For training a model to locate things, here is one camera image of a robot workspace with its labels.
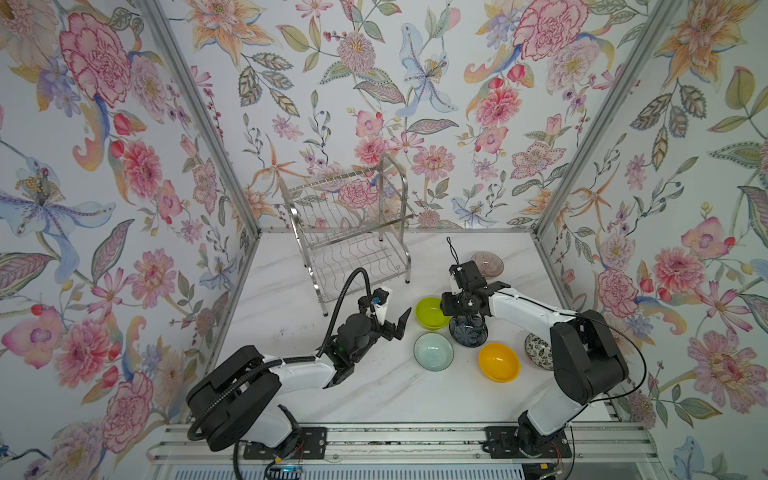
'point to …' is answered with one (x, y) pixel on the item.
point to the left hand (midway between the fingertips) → (401, 305)
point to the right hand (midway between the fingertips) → (445, 303)
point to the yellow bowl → (499, 362)
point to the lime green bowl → (429, 314)
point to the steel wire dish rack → (351, 230)
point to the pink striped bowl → (490, 264)
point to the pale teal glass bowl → (433, 351)
